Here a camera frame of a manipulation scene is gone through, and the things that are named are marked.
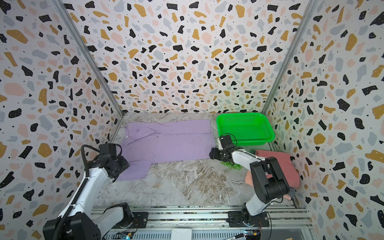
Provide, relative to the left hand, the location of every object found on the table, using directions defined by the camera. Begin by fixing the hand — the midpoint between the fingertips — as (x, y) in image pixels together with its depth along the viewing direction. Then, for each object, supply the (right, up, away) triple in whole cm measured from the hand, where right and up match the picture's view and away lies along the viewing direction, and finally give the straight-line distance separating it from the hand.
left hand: (123, 163), depth 82 cm
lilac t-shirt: (+16, +10, +25) cm, 31 cm away
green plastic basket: (+78, +19, +32) cm, 86 cm away
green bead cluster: (+61, -3, +9) cm, 62 cm away
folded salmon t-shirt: (+70, -10, +4) cm, 71 cm away
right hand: (+49, +4, +12) cm, 51 cm away
